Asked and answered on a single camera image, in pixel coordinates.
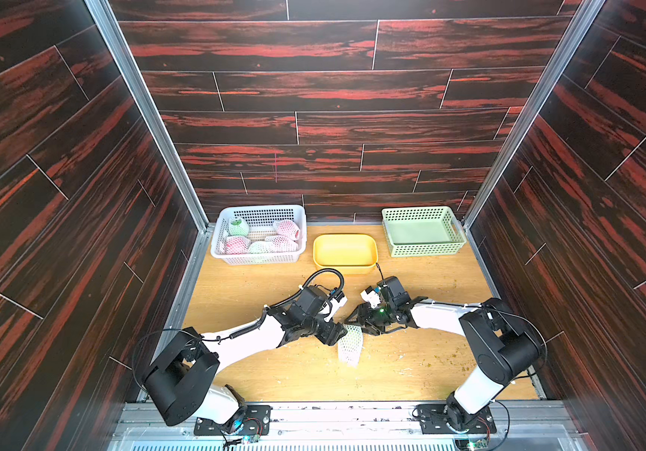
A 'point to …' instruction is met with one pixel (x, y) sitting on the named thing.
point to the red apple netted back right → (287, 228)
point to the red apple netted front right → (281, 243)
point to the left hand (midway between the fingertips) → (341, 327)
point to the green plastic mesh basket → (422, 230)
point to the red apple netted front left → (237, 244)
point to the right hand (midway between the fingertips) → (352, 322)
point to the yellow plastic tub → (350, 253)
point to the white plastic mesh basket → (260, 235)
